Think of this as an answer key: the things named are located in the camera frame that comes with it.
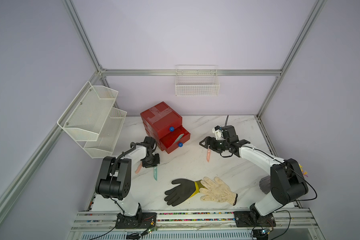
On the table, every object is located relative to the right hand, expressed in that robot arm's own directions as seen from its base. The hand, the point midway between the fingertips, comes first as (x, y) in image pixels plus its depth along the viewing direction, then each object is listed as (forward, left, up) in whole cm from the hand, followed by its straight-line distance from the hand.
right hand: (205, 146), depth 89 cm
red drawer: (+4, +21, +1) cm, 21 cm away
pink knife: (-8, +42, -11) cm, 44 cm away
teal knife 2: (-11, +31, -11) cm, 35 cm away
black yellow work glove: (-25, +16, -9) cm, 31 cm away
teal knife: (+10, +16, -3) cm, 19 cm away
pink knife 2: (+1, -3, -11) cm, 12 cm away
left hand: (-7, +32, -11) cm, 34 cm away
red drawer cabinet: (+8, +24, +12) cm, 28 cm away
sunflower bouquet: (-23, -40, +13) cm, 48 cm away
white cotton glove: (-23, -5, -10) cm, 26 cm away
